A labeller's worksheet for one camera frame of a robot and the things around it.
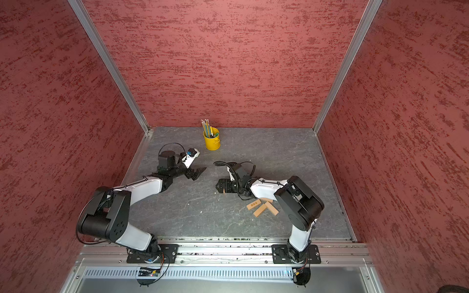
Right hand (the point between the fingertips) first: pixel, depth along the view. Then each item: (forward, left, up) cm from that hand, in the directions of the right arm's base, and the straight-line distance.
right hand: (224, 189), depth 92 cm
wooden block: (-11, -18, -1) cm, 21 cm away
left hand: (+11, +13, +9) cm, 19 cm away
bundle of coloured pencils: (+32, +10, +12) cm, 36 cm away
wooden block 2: (-10, -23, -1) cm, 25 cm away
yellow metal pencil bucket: (+26, +7, +6) cm, 28 cm away
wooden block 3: (-6, -20, 0) cm, 21 cm away
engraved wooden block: (-9, -13, -1) cm, 16 cm away
